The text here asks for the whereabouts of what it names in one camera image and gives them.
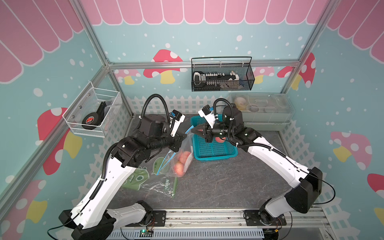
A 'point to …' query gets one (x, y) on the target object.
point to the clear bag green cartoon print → (145, 178)
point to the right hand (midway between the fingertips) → (193, 130)
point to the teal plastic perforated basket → (203, 150)
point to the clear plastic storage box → (263, 111)
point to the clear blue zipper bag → (167, 168)
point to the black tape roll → (91, 120)
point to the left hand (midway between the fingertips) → (184, 138)
